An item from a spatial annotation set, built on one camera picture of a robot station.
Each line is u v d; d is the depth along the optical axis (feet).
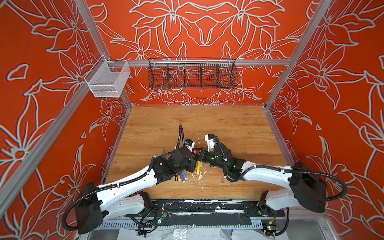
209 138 2.37
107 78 3.06
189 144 2.17
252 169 1.78
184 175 2.73
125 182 1.48
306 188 1.39
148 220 2.30
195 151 2.43
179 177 2.72
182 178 2.73
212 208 2.44
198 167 2.83
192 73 3.20
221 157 1.93
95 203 1.31
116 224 2.29
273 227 2.24
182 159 1.83
